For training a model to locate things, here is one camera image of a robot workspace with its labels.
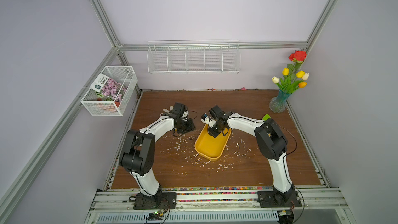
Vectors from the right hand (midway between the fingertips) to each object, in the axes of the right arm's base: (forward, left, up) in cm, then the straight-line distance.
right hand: (210, 131), depth 98 cm
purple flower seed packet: (+5, +50, +34) cm, 61 cm away
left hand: (-2, +10, +6) cm, 12 cm away
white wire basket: (-1, +56, +29) cm, 63 cm away
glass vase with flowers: (+21, -49, +22) cm, 57 cm away
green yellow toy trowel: (+11, -38, -1) cm, 40 cm away
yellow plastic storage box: (-11, +1, +2) cm, 12 cm away
